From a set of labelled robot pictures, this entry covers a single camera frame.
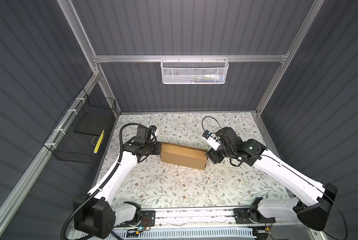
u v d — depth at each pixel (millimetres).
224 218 754
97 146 699
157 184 848
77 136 722
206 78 914
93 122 759
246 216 721
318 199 389
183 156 803
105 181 434
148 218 722
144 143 608
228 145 542
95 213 385
